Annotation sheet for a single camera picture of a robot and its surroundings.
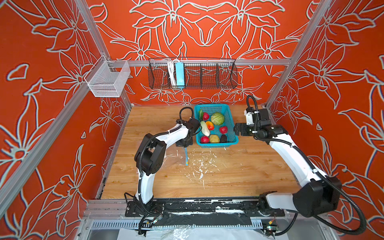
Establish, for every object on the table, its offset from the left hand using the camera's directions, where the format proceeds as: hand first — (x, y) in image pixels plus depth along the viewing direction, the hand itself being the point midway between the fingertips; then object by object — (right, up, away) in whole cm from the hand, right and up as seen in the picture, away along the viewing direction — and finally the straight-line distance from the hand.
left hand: (184, 143), depth 94 cm
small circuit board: (+42, -37, -25) cm, 61 cm away
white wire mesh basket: (-49, +41, -1) cm, 64 cm away
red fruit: (+15, +17, +13) cm, 26 cm away
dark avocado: (+26, +2, +1) cm, 26 cm away
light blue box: (-2, +42, -4) cm, 43 cm away
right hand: (+32, +11, -12) cm, 36 cm away
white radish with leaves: (+13, +9, +7) cm, 18 cm away
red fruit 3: (+13, +2, +1) cm, 13 cm away
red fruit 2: (+27, +8, +7) cm, 29 cm away
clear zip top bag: (-5, -7, -5) cm, 10 cm away
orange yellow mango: (+18, +11, +9) cm, 23 cm away
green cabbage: (+23, +16, +8) cm, 29 cm away
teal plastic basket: (+31, +4, -2) cm, 31 cm away
